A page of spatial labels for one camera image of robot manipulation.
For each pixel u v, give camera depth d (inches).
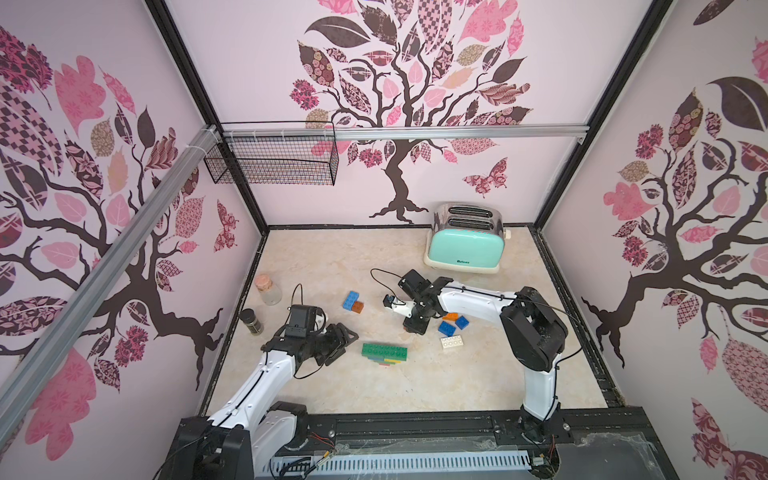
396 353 31.3
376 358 32.2
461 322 36.1
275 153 37.3
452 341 34.5
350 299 38.3
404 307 32.3
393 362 32.7
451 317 36.3
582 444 28.5
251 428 16.8
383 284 33.0
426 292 28.0
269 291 36.5
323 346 28.1
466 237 37.7
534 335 19.7
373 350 32.0
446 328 36.1
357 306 37.4
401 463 27.4
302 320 26.2
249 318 33.1
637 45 29.1
